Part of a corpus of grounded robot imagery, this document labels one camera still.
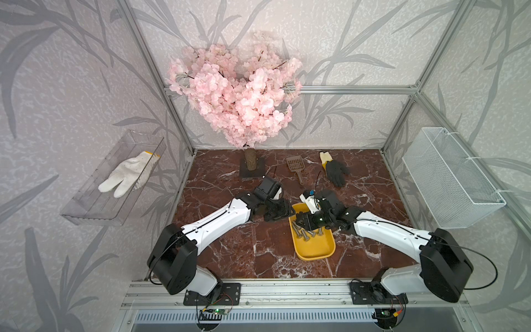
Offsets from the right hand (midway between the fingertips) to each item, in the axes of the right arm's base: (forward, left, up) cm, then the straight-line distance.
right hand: (298, 220), depth 83 cm
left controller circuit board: (-30, +32, -11) cm, 45 cm away
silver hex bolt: (-3, 0, +1) cm, 3 cm away
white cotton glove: (+6, +56, +24) cm, 62 cm away
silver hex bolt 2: (-3, -1, -8) cm, 9 cm away
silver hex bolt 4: (-3, -7, -8) cm, 10 cm away
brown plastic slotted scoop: (+37, -2, -9) cm, 38 cm away
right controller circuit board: (-31, -30, -12) cm, 45 cm away
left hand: (+1, +3, +4) cm, 5 cm away
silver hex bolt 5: (-2, -10, -9) cm, 13 cm away
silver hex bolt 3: (-4, -4, -9) cm, 10 cm away
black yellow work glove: (+31, -22, -8) cm, 39 cm away
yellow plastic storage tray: (-7, -6, -9) cm, 13 cm away
